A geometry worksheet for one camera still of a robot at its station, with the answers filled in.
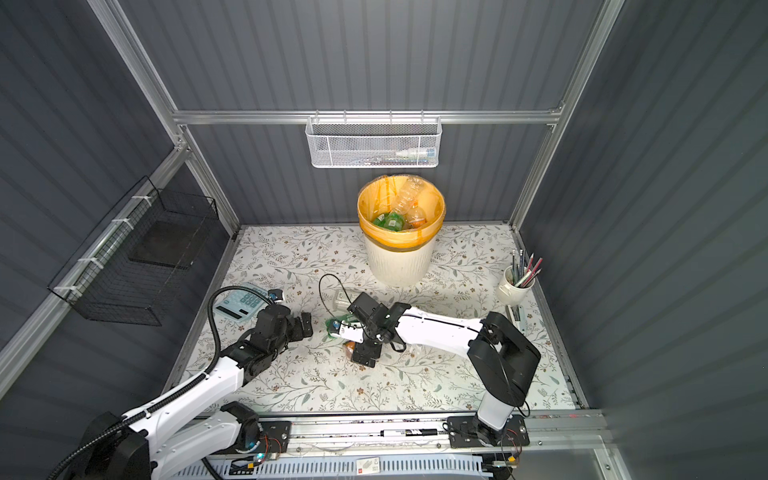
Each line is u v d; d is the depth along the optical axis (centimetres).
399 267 92
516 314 93
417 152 91
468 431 74
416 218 101
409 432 74
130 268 72
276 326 65
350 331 74
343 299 92
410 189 91
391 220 91
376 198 97
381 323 64
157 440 43
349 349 83
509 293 91
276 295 75
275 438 72
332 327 72
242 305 96
